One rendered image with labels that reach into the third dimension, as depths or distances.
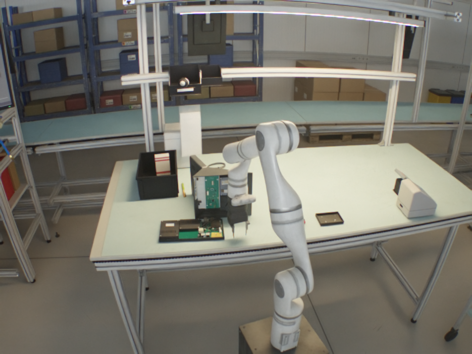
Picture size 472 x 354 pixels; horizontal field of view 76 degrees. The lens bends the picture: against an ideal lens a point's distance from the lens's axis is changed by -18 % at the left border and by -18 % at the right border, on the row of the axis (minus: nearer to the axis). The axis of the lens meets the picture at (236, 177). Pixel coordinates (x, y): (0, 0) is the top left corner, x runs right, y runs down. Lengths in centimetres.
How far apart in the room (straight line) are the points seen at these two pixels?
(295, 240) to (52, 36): 465
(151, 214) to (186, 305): 106
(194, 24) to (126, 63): 206
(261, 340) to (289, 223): 48
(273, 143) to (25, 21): 475
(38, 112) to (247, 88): 310
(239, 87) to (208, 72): 324
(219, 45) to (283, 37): 254
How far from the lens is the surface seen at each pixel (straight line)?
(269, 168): 95
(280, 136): 94
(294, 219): 97
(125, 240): 149
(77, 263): 307
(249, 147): 111
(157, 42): 264
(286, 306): 106
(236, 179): 128
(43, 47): 526
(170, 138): 193
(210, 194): 151
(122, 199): 177
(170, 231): 145
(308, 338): 129
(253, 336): 128
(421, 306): 252
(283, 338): 118
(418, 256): 323
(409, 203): 169
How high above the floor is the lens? 188
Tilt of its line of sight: 28 degrees down
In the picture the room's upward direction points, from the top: straight up
